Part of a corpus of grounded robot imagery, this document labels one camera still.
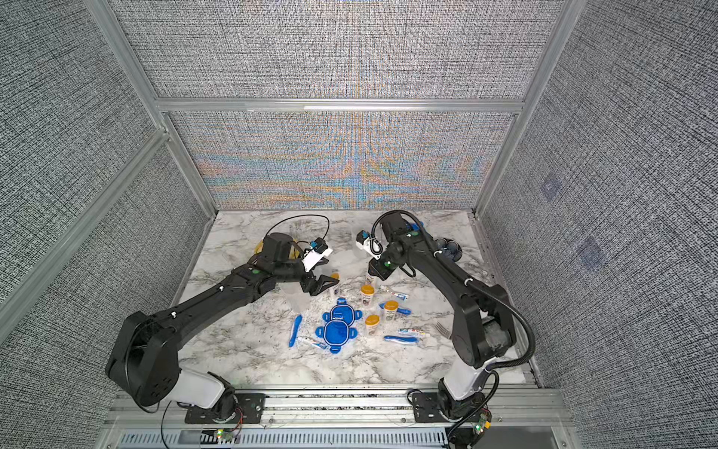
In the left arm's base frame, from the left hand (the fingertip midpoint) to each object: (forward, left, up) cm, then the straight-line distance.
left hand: (335, 267), depth 81 cm
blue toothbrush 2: (-16, -21, -18) cm, 31 cm away
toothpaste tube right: (-14, -22, -17) cm, 31 cm away
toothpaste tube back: (-1, -20, -17) cm, 26 cm away
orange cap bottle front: (-14, -10, -7) cm, 18 cm away
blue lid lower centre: (-12, +1, -19) cm, 22 cm away
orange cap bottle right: (-10, -16, -9) cm, 21 cm away
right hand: (+5, -12, -3) cm, 13 cm away
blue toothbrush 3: (-9, -18, -10) cm, 23 cm away
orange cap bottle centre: (-4, -9, -9) cm, 13 cm away
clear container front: (-3, +13, -14) cm, 19 cm away
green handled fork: (-13, -32, -17) cm, 39 cm away
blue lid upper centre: (-6, -1, -17) cm, 18 cm away
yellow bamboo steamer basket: (+18, +28, -12) cm, 36 cm away
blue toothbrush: (-8, +13, -17) cm, 23 cm away
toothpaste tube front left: (-15, +10, -18) cm, 25 cm away
